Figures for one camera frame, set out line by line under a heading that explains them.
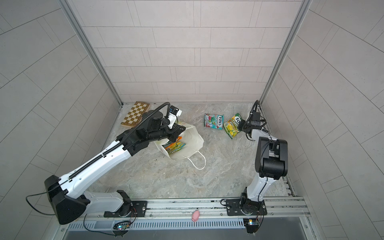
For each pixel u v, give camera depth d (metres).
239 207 0.71
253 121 0.75
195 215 0.69
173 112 0.59
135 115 1.05
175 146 0.85
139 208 0.72
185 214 0.71
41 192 0.38
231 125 0.97
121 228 0.65
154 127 0.53
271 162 0.48
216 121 1.03
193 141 0.85
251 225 0.68
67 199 0.37
